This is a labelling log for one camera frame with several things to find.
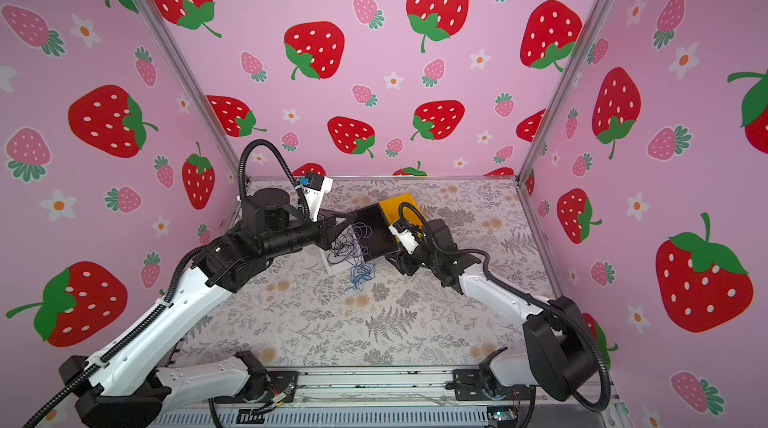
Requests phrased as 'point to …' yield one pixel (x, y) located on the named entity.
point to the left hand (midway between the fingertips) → (354, 217)
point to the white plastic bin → (336, 267)
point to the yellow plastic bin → (392, 206)
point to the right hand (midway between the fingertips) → (391, 250)
